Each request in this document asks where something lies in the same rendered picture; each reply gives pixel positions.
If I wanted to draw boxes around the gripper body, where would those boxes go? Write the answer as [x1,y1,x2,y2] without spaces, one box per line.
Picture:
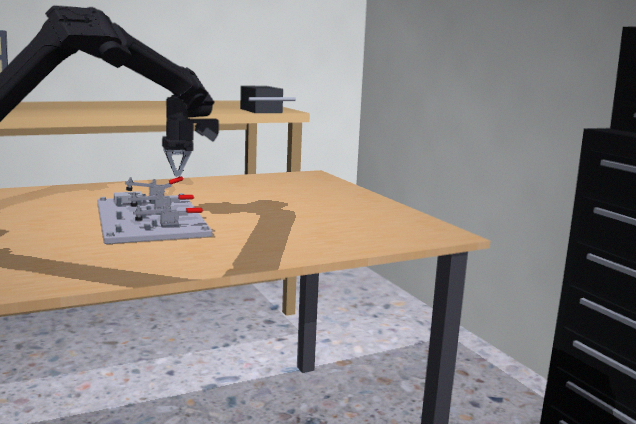
[162,118,193,151]

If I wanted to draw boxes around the black toggle clamp with red handle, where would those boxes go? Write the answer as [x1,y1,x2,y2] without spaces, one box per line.
[129,190,194,209]
[133,203,203,227]

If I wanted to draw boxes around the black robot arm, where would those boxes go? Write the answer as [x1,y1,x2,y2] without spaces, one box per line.
[0,5,219,142]

